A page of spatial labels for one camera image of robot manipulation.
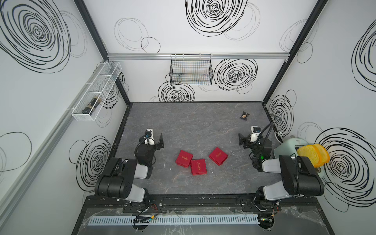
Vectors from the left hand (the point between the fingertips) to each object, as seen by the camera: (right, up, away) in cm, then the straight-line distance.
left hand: (153, 133), depth 88 cm
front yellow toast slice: (+82, -7, -17) cm, 84 cm away
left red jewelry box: (+19, -15, -1) cm, 24 cm away
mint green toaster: (+76, -6, -11) cm, 77 cm away
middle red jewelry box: (+28, -18, -6) cm, 34 cm away
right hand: (+59, 0, +2) cm, 59 cm away
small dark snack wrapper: (+64, +11, +23) cm, 69 cm away
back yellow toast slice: (+86, -7, -20) cm, 89 cm away
